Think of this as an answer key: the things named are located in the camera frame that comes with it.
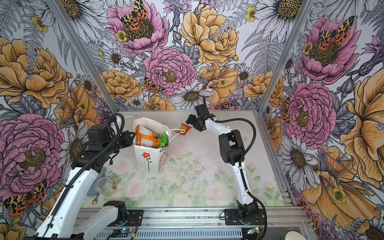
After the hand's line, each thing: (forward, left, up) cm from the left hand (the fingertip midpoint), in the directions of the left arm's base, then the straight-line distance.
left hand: (135, 139), depth 74 cm
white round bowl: (-39, -69, -14) cm, 80 cm away
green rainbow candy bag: (+5, -12, -7) cm, 15 cm away
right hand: (+23, -26, -19) cm, 40 cm away
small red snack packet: (+27, -22, -24) cm, 42 cm away
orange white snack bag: (+4, -3, -5) cm, 7 cm away
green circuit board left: (-35, +4, -25) cm, 43 cm away
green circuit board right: (-35, -57, -25) cm, 72 cm away
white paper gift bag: (-7, -7, -8) cm, 12 cm away
